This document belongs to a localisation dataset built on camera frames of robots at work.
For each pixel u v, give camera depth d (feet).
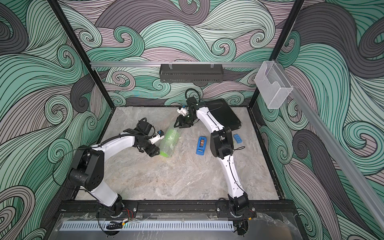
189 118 2.80
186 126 2.91
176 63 3.11
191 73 3.12
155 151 2.67
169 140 3.02
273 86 2.67
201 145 3.10
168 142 3.01
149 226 2.29
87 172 1.49
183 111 3.03
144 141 2.41
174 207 2.49
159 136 2.73
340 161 1.64
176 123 3.01
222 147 2.04
